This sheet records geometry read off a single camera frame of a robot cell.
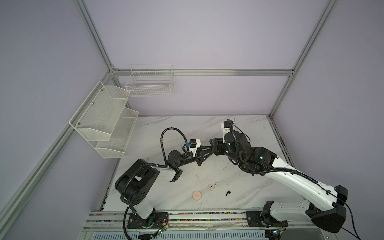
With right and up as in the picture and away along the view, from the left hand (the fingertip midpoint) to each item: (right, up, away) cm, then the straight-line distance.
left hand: (214, 149), depth 73 cm
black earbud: (+9, -25, +8) cm, 28 cm away
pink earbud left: (-1, -23, +11) cm, 25 cm away
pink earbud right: (+3, -22, +12) cm, 25 cm away
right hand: (-2, +5, -5) cm, 7 cm away
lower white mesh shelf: (-50, 0, +2) cm, 51 cm away
